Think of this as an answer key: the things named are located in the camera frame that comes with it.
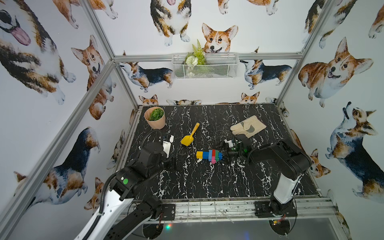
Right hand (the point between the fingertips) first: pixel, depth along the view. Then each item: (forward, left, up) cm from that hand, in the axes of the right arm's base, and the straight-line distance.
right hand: (212, 153), depth 88 cm
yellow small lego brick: (+1, +8, -5) cm, 9 cm away
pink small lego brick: (-4, 0, -3) cm, 5 cm away
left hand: (-9, +16, +20) cm, 27 cm away
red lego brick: (+1, -1, -2) cm, 3 cm away
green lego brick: (-2, -3, -2) cm, 4 cm away
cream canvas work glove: (+23, -27, -6) cm, 36 cm away
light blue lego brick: (0, +2, -3) cm, 3 cm away
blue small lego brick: (0, +4, -3) cm, 5 cm away
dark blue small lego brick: (-1, -5, -3) cm, 5 cm away
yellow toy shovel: (+12, +17, -6) cm, 21 cm away
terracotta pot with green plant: (+25, +37, +5) cm, 45 cm away
